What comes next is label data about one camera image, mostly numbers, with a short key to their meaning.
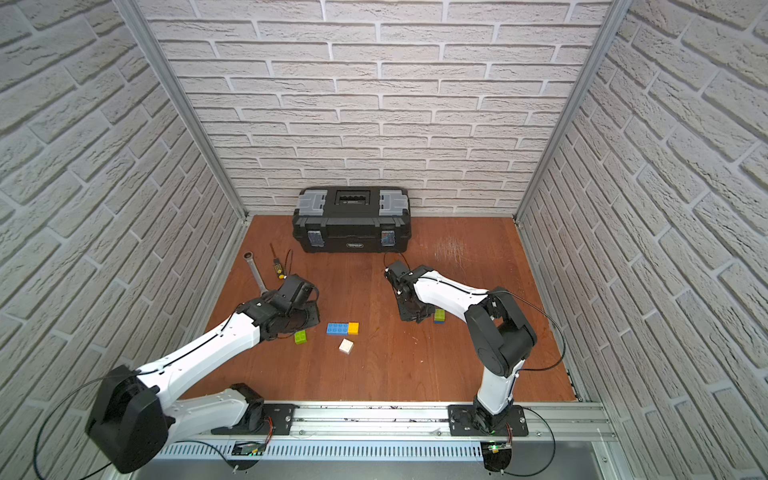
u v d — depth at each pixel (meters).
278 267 1.00
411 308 0.75
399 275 0.72
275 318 0.58
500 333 0.48
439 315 0.85
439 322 0.90
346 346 0.85
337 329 0.87
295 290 0.64
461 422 0.74
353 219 0.96
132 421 0.39
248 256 1.07
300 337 0.85
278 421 0.75
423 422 0.76
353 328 0.89
